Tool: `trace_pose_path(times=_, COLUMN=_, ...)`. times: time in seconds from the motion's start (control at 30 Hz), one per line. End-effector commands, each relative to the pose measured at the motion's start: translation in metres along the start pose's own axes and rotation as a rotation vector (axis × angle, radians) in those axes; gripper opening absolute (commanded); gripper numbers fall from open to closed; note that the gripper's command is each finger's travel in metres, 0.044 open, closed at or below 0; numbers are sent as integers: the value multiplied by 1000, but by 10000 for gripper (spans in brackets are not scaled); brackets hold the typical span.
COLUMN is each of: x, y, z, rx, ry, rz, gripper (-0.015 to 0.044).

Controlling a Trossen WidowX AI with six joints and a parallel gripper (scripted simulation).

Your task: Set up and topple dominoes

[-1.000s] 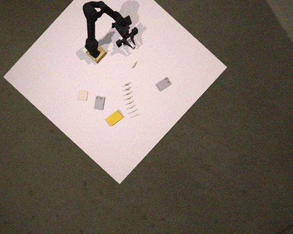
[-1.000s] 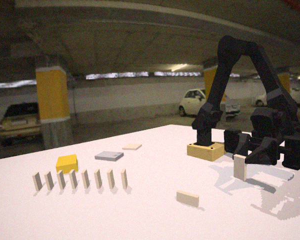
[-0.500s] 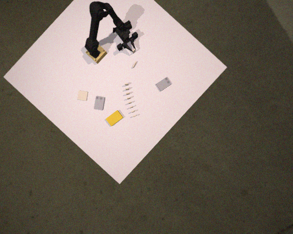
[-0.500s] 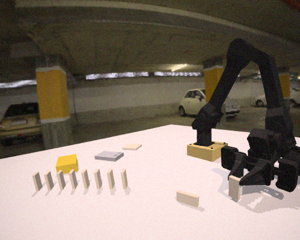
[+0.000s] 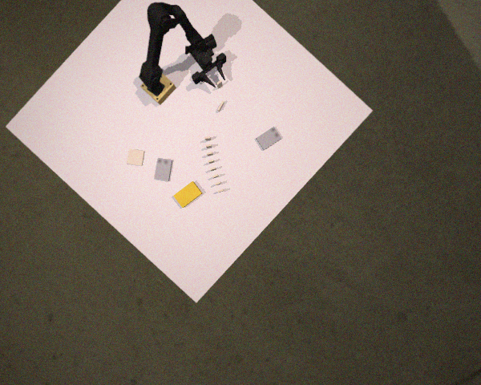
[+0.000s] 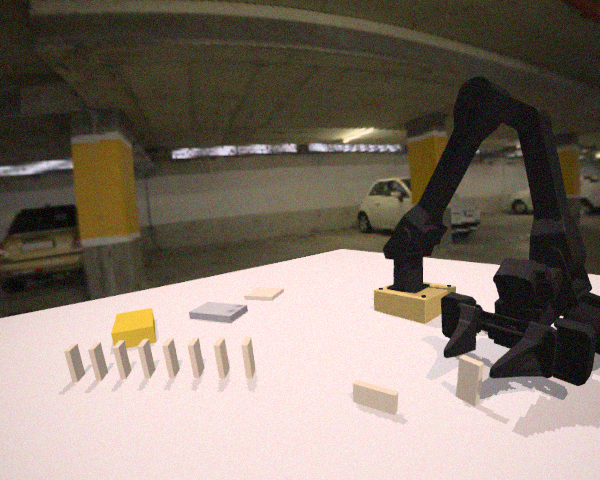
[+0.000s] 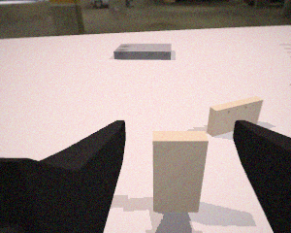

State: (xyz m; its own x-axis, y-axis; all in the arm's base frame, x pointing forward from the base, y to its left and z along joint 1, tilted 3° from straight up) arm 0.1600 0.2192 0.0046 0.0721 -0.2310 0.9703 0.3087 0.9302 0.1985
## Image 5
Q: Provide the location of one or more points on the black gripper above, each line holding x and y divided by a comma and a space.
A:
197, 77

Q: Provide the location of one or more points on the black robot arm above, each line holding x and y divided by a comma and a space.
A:
160, 22

